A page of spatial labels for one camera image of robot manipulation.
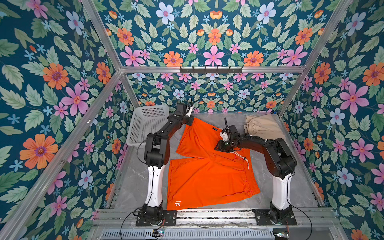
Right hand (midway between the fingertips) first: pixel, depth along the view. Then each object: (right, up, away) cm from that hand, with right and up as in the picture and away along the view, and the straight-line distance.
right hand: (217, 147), depth 98 cm
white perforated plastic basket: (-54, +19, +17) cm, 60 cm away
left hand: (-17, +24, +4) cm, 30 cm away
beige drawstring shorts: (+38, +14, +10) cm, 42 cm away
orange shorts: (-11, -16, -9) cm, 21 cm away
